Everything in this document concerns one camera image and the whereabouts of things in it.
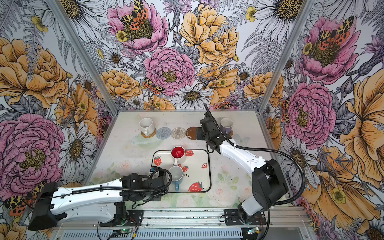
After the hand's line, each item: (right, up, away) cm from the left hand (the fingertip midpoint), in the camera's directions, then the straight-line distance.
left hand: (155, 196), depth 74 cm
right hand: (+23, +30, +13) cm, 40 cm away
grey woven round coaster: (-3, +29, +34) cm, 45 cm away
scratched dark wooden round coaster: (+16, +29, +35) cm, 49 cm away
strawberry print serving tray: (+20, +10, +21) cm, 31 cm away
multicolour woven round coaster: (+7, +29, +34) cm, 45 cm away
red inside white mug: (+9, +18, +20) cm, 28 cm away
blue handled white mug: (+10, +10, +5) cm, 15 cm away
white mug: (-14, +34, +30) cm, 48 cm away
